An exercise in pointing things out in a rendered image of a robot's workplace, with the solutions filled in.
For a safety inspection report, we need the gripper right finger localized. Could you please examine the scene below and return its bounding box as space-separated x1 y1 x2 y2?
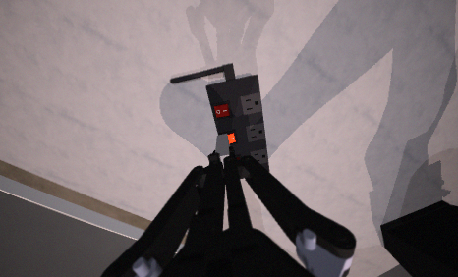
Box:
222 134 357 277

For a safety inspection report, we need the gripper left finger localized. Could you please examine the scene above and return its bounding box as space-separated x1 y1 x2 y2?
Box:
100 135 225 277

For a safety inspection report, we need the black power strip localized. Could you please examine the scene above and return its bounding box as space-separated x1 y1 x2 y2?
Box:
170 63 269 172

